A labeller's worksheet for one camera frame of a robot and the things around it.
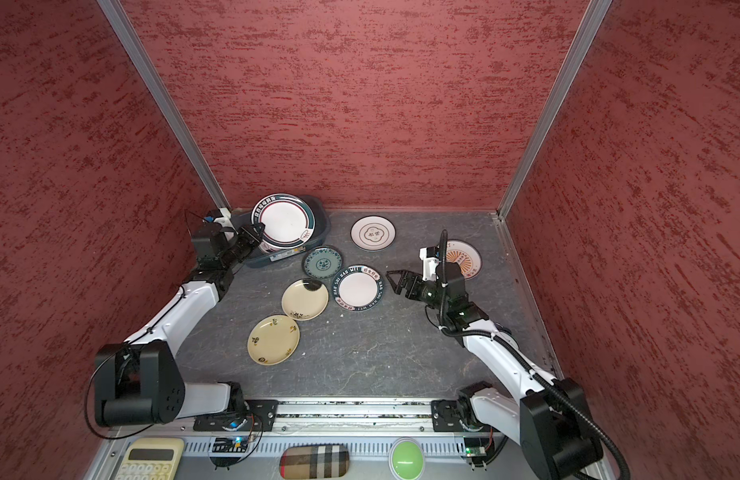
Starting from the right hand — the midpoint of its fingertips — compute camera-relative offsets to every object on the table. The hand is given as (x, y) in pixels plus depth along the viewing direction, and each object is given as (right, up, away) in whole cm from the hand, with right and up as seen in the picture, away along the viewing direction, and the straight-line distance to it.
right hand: (392, 282), depth 81 cm
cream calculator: (-58, -40, -12) cm, 72 cm away
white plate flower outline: (-6, +14, +33) cm, 36 cm away
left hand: (-36, +15, +3) cm, 40 cm away
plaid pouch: (-18, -38, -15) cm, 45 cm away
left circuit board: (-39, -38, -10) cm, 56 cm away
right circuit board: (+20, -38, -11) cm, 44 cm away
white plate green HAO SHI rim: (-11, -4, +17) cm, 20 cm away
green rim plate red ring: (-32, +18, +9) cm, 38 cm away
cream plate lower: (-36, -18, +7) cm, 41 cm away
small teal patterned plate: (-25, +4, +24) cm, 35 cm away
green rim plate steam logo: (-35, +10, 0) cm, 36 cm away
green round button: (+3, -39, -13) cm, 41 cm away
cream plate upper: (-28, -8, +14) cm, 32 cm away
